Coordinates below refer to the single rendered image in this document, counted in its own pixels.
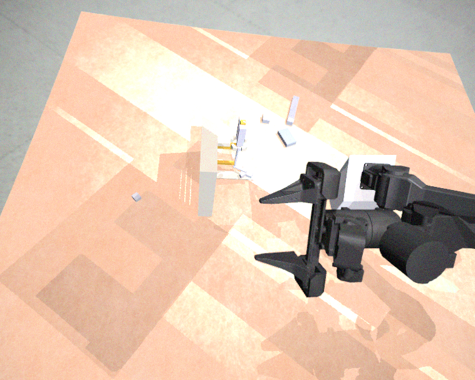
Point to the pale lavender long bar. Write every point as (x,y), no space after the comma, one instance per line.
(293,108)

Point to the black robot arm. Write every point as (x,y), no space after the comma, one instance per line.
(435,223)

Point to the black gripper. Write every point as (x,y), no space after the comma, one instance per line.
(319,183)

